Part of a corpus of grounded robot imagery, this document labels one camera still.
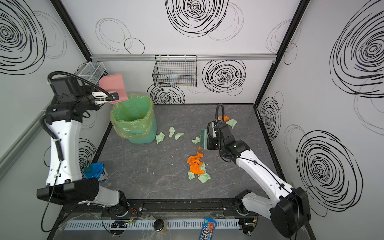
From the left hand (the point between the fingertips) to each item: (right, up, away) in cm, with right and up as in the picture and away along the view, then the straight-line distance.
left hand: (89, 87), depth 66 cm
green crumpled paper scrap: (+31, -24, +38) cm, 54 cm away
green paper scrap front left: (+45, -47, +18) cm, 67 cm away
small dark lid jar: (+32, -59, -4) cm, 67 cm away
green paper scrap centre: (+48, -29, +33) cm, 65 cm away
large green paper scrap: (+23, -28, +34) cm, 49 cm away
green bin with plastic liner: (+15, -14, +13) cm, 25 cm away
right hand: (+53, -26, +13) cm, 60 cm away
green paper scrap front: (+36, -26, +36) cm, 57 cm away
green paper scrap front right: (+53, -47, +17) cm, 73 cm away
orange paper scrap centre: (+47, -41, +23) cm, 66 cm away
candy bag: (+53, -64, +2) cm, 83 cm away
